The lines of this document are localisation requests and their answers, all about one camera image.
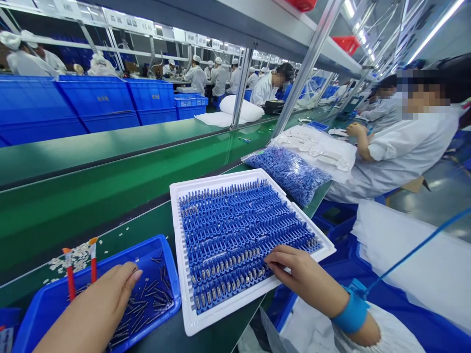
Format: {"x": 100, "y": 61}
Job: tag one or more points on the person's right hand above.
{"x": 305, "y": 272}

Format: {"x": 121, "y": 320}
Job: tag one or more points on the person's left hand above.
{"x": 106, "y": 294}

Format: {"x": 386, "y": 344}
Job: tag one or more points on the person's left fingers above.
{"x": 133, "y": 273}

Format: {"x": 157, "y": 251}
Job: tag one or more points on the person's right fingers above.
{"x": 276, "y": 259}

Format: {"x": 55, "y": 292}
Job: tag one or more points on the rows of blue spring holders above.
{"x": 235, "y": 224}

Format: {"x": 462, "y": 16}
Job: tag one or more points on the pile of small white parts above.
{"x": 79, "y": 255}

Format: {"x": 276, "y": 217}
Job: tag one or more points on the blue crates under table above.
{"x": 331, "y": 228}

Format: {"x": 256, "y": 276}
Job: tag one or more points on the blue plastic bin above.
{"x": 51, "y": 294}

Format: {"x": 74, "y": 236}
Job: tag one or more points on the bag of blue plastic parts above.
{"x": 290, "y": 173}

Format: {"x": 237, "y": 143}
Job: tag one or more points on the person's body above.
{"x": 324, "y": 334}

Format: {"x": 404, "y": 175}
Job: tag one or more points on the white plastic tray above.
{"x": 191, "y": 206}

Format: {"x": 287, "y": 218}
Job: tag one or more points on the green conveyor belt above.
{"x": 92, "y": 176}

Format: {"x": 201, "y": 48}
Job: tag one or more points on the bag of white plastic parts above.
{"x": 324, "y": 149}

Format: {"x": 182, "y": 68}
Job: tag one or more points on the small shallow blue tray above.
{"x": 318, "y": 125}

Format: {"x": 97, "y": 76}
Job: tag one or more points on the black device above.
{"x": 274, "y": 106}

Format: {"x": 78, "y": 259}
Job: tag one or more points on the stack of white foam sheets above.
{"x": 213, "y": 119}

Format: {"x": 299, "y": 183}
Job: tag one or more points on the white foam roll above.
{"x": 239, "y": 106}

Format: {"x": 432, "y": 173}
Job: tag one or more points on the small blue crate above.
{"x": 189, "y": 106}

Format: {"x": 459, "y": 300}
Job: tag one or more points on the stack of large blue crates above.
{"x": 73, "y": 106}

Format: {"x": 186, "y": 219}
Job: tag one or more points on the red plastic bin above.
{"x": 303, "y": 4}
{"x": 346, "y": 44}

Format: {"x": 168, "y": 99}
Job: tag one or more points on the overhead shelf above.
{"x": 257, "y": 25}

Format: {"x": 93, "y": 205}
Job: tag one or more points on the aluminium frame post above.
{"x": 309, "y": 59}
{"x": 241, "y": 88}

